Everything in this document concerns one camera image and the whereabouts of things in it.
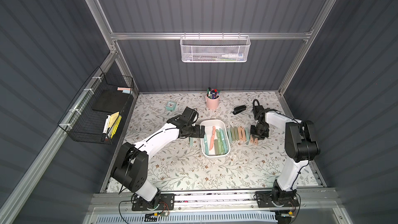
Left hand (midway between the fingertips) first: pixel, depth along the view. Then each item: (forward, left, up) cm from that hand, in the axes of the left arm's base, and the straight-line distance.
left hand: (197, 132), depth 87 cm
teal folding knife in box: (-3, -16, -9) cm, 18 cm away
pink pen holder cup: (+26, -10, -6) cm, 29 cm away
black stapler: (+23, -29, -8) cm, 38 cm away
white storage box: (-2, -11, -10) cm, 15 cm away
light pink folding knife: (-1, -36, -10) cm, 37 cm away
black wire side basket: (0, +49, +17) cm, 52 cm away
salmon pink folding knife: (0, -33, -9) cm, 34 cm away
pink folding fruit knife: (+4, -27, -10) cm, 29 cm away
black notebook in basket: (+7, +43, +19) cm, 47 cm away
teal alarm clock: (+26, +20, -8) cm, 34 cm away
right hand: (+2, -38, -10) cm, 39 cm away
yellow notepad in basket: (-2, +40, +17) cm, 43 cm away
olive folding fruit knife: (+4, -25, -9) cm, 27 cm away
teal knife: (-1, +4, -11) cm, 11 cm away
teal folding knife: (+3, -31, -10) cm, 33 cm away
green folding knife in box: (+4, -13, -9) cm, 16 cm away
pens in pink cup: (+27, -10, +3) cm, 29 cm away
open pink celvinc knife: (+2, -9, -11) cm, 15 cm away
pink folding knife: (+4, -29, -9) cm, 31 cm away
